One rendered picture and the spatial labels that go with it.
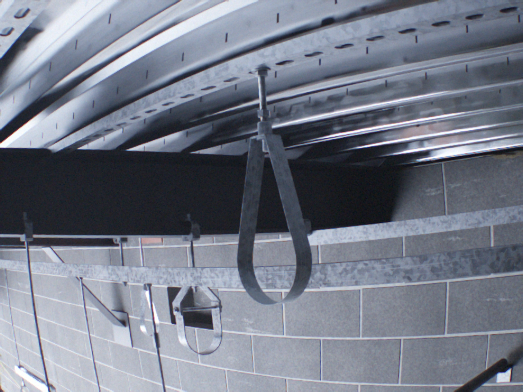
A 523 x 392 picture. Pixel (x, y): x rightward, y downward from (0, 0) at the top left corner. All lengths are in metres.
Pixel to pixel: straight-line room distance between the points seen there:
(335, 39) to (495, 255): 0.42
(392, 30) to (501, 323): 1.44
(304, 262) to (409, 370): 1.50
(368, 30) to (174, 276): 0.93
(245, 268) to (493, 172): 1.27
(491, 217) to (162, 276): 0.83
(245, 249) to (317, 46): 0.28
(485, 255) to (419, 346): 1.27
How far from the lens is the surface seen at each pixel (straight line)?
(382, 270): 1.05
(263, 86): 0.82
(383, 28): 0.68
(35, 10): 0.56
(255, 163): 0.83
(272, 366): 2.69
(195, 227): 1.61
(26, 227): 1.37
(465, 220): 1.56
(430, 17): 0.65
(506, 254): 0.92
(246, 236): 0.84
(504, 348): 2.00
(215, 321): 1.68
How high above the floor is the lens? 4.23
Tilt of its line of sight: 5 degrees up
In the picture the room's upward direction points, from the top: 3 degrees counter-clockwise
